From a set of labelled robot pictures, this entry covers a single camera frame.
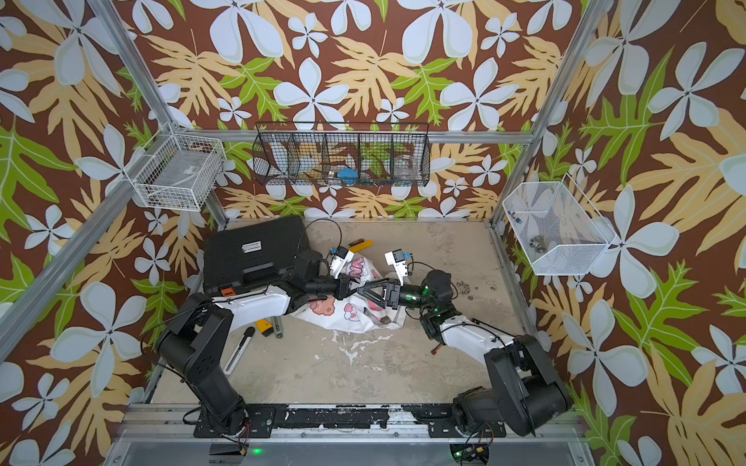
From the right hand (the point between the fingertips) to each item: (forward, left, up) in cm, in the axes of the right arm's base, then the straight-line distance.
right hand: (362, 294), depth 72 cm
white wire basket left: (+34, +56, +12) cm, 67 cm away
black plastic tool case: (+25, +44, -18) cm, 54 cm away
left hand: (+10, -1, -9) cm, 14 cm away
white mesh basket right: (+19, -55, +4) cm, 58 cm away
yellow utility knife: (+35, +3, -22) cm, 41 cm away
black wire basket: (+50, +7, +8) cm, 51 cm away
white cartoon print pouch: (+3, +3, -16) cm, 16 cm away
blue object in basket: (+43, +5, +5) cm, 43 cm away
